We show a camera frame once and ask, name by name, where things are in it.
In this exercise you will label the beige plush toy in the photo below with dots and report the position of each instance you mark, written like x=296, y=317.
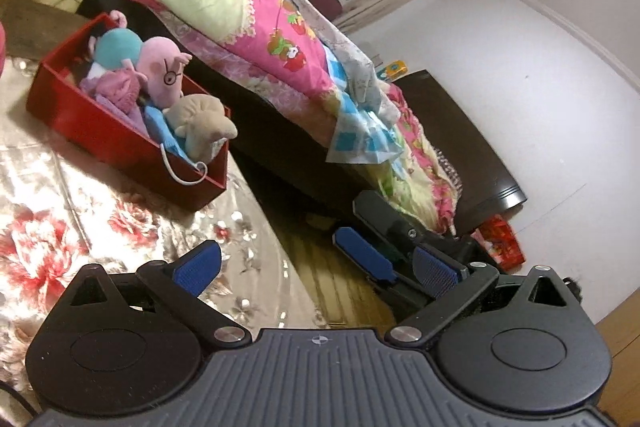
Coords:
x=200, y=122

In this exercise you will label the mauve knitted cloth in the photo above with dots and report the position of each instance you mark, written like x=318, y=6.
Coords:
x=120, y=89

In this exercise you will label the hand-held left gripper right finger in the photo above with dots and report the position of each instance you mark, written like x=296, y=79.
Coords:
x=437, y=272

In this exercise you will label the dark wooden bed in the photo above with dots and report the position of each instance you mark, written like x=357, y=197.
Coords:
x=280, y=142

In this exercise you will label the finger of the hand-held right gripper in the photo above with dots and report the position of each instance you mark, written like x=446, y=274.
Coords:
x=375, y=212
x=365, y=252

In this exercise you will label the blue face mask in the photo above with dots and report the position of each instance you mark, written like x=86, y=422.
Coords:
x=160, y=127

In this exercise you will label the dark dotted cloth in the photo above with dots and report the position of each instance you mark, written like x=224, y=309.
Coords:
x=447, y=169

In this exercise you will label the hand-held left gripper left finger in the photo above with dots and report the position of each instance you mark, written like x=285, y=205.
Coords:
x=197, y=269

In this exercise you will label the pig plush toy with glasses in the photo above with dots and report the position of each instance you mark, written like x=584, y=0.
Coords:
x=160, y=67

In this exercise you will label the red snack bag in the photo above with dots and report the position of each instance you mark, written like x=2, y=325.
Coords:
x=500, y=242

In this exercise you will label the white floral sheet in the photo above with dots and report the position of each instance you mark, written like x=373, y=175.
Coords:
x=355, y=67

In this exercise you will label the purple fluffy towel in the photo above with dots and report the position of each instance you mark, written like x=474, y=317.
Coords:
x=135, y=119

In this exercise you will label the red cardboard box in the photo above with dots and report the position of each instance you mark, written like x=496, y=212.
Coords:
x=100, y=132

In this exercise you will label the blue checkered sheet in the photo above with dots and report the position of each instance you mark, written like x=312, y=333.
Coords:
x=360, y=137

